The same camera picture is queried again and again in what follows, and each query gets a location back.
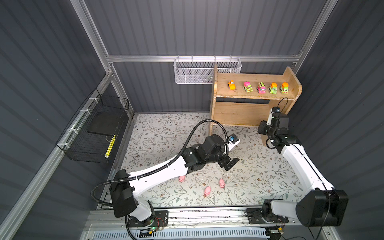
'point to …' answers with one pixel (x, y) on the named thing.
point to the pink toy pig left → (181, 178)
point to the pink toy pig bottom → (207, 190)
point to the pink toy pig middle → (221, 183)
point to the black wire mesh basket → (89, 137)
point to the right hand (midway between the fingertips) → (266, 123)
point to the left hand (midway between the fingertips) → (233, 150)
